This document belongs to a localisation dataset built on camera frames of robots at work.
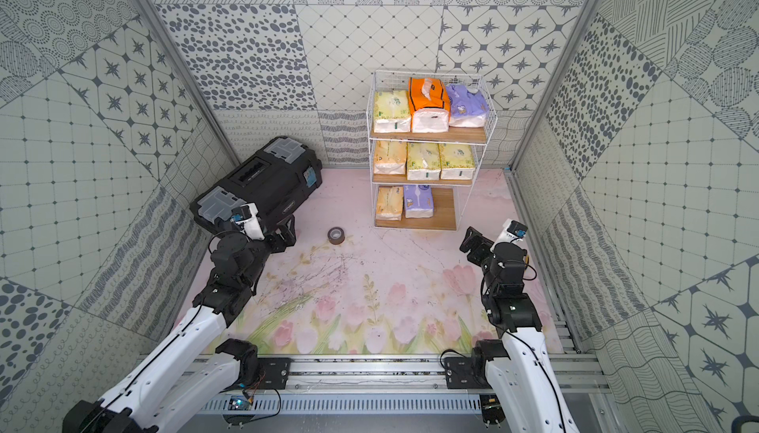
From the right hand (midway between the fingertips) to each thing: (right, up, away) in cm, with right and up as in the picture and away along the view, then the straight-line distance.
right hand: (481, 238), depth 78 cm
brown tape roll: (-43, -2, +22) cm, 49 cm away
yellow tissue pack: (-25, +23, +6) cm, 34 cm away
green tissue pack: (-16, +21, +3) cm, 26 cm away
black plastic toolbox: (-64, +17, +20) cm, 69 cm away
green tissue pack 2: (-6, +21, +3) cm, 22 cm away
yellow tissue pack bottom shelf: (-25, +9, +25) cm, 36 cm away
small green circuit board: (-62, -40, -6) cm, 74 cm away
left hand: (-55, +7, -1) cm, 56 cm away
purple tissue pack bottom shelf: (-15, +9, +24) cm, 29 cm away
